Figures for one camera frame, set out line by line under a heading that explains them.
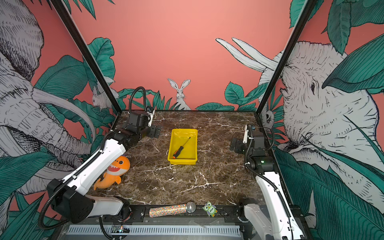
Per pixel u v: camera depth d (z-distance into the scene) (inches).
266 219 21.2
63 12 27.9
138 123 22.9
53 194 14.8
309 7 27.1
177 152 37.4
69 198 14.9
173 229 27.6
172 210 28.4
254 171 18.8
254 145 21.1
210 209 29.4
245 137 25.9
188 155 37.3
